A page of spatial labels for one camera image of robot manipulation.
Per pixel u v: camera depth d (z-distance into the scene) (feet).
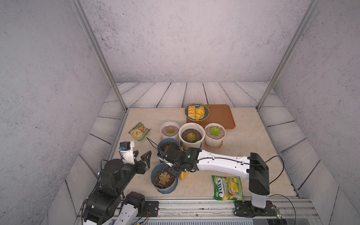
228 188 2.56
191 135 2.96
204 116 3.73
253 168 1.64
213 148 3.15
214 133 2.99
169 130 3.06
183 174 2.48
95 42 2.72
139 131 3.43
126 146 1.72
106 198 1.41
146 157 1.89
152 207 2.39
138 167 1.80
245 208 2.37
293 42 2.72
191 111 3.67
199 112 3.65
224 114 3.85
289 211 2.38
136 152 2.11
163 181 2.47
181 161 1.84
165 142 2.90
